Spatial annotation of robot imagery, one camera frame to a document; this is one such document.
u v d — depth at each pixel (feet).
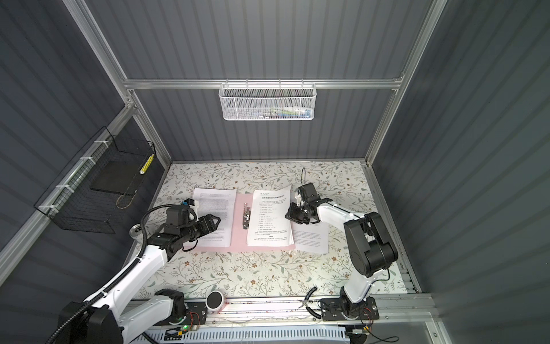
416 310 2.48
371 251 1.56
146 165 2.67
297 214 2.72
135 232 2.59
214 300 2.38
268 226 3.09
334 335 2.31
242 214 3.25
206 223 2.42
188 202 2.48
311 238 2.99
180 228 2.11
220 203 3.36
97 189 2.40
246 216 3.18
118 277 1.51
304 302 2.51
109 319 1.34
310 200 2.47
